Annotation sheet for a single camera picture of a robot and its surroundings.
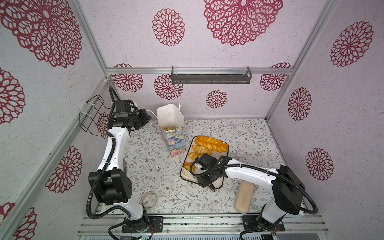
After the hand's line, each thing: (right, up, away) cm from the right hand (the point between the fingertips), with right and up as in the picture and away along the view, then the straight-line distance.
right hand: (200, 180), depth 82 cm
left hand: (-27, +35, 0) cm, 44 cm away
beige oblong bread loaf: (+24, -7, -3) cm, 25 cm away
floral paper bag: (-19, +37, +18) cm, 45 cm away
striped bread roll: (+2, +15, +15) cm, 21 cm away
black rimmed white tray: (-8, 0, +7) cm, 10 cm away
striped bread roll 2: (-3, +11, +15) cm, 19 cm away
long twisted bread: (+9, +19, +20) cm, 29 cm away
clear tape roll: (-28, -11, -1) cm, 30 cm away
